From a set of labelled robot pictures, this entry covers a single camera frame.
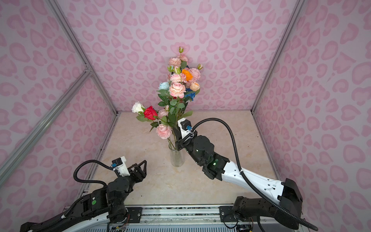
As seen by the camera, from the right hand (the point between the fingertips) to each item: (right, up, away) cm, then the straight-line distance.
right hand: (174, 126), depth 64 cm
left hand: (-16, -18, +8) cm, 25 cm away
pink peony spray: (-5, -2, +3) cm, 6 cm away
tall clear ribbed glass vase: (-1, -20, +24) cm, 31 cm away
